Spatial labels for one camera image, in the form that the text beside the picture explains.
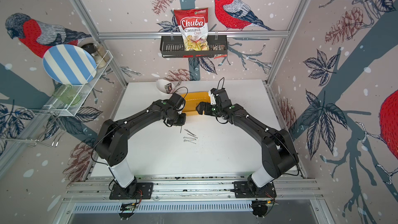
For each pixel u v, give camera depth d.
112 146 0.47
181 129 0.95
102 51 0.86
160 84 1.03
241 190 0.73
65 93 0.69
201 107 0.77
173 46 0.95
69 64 0.73
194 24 0.80
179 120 0.79
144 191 0.73
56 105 0.65
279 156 0.44
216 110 0.73
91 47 0.79
